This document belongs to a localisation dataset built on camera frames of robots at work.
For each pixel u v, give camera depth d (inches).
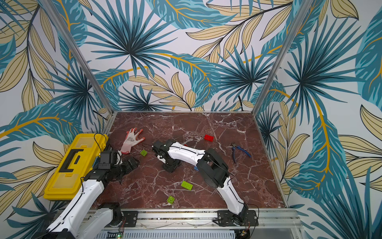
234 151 38.5
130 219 28.8
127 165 28.9
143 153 37.4
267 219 29.5
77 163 28.8
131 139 39.6
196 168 35.6
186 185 33.1
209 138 40.7
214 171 21.6
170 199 31.2
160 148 25.6
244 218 25.2
